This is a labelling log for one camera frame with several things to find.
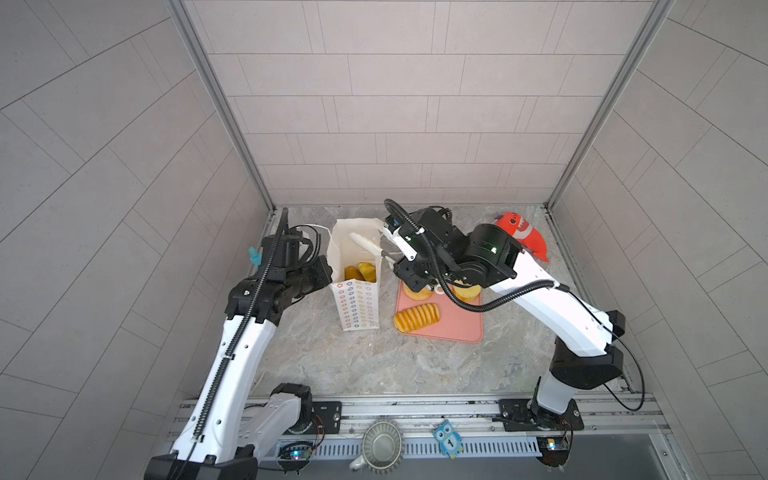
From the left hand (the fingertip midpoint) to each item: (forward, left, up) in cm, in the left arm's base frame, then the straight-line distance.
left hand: (339, 264), depth 71 cm
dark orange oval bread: (+9, -5, -19) cm, 21 cm away
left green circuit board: (-36, +8, -21) cm, 43 cm away
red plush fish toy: (+24, -59, -20) cm, 67 cm away
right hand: (-5, -14, +6) cm, 16 cm away
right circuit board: (-35, -50, -24) cm, 66 cm away
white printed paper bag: (-6, -4, -8) cm, 11 cm away
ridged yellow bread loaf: (-5, -18, -21) cm, 28 cm away
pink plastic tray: (-5, -30, -25) cm, 39 cm away
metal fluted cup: (-34, -11, -23) cm, 43 cm away
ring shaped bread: (+4, -22, -23) cm, 32 cm away
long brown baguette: (+10, +1, -21) cm, 23 cm away
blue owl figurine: (-33, -26, -22) cm, 48 cm away
